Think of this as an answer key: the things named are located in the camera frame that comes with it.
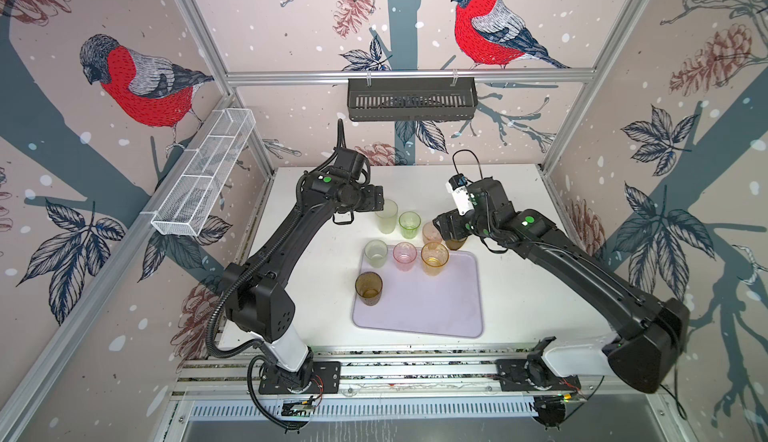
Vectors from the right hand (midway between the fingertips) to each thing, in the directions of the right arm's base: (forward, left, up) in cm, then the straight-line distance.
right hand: (443, 218), depth 77 cm
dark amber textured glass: (+4, -6, -20) cm, 21 cm away
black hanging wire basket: (+48, +9, +7) cm, 49 cm away
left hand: (+5, +20, +1) cm, 20 cm away
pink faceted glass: (0, +11, -20) cm, 22 cm away
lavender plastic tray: (-14, -3, -24) cm, 28 cm away
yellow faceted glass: (-2, +1, -17) cm, 17 cm away
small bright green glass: (+12, +9, -20) cm, 25 cm away
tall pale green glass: (+11, +17, -15) cm, 25 cm away
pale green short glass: (0, +20, -19) cm, 27 cm away
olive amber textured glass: (-11, +21, -21) cm, 31 cm away
